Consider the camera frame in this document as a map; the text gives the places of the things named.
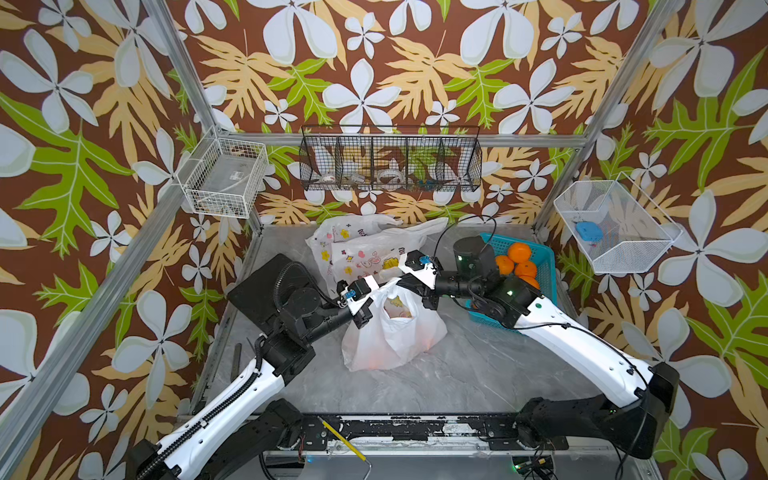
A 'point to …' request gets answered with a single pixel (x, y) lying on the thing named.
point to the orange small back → (505, 264)
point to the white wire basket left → (222, 176)
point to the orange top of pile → (519, 252)
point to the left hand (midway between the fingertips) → (382, 279)
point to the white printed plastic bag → (402, 331)
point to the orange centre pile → (529, 276)
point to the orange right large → (525, 268)
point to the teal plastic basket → (544, 260)
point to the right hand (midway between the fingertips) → (398, 276)
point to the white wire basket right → (618, 227)
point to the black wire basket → (390, 158)
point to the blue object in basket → (589, 231)
